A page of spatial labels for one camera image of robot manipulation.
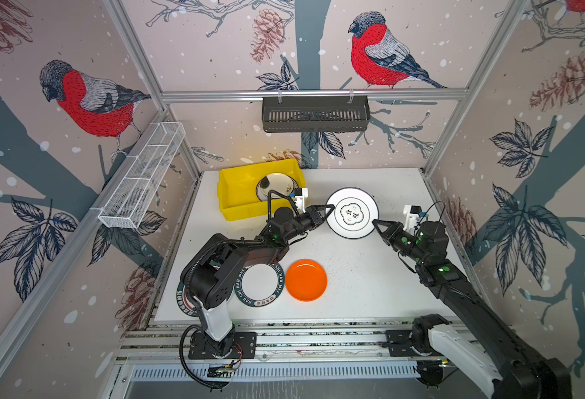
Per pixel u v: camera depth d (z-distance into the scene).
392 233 0.68
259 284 0.86
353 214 0.80
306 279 0.86
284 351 0.73
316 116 1.05
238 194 1.11
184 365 0.68
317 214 0.76
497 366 0.44
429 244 0.59
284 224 0.67
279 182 1.12
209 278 0.48
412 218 0.72
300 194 0.79
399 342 0.74
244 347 0.73
